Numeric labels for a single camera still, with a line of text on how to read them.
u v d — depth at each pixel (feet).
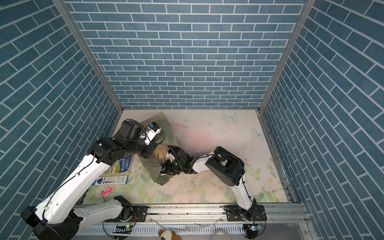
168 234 2.19
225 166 1.73
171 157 2.78
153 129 1.96
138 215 2.40
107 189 2.65
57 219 1.24
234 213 2.43
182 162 2.40
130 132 1.66
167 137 2.28
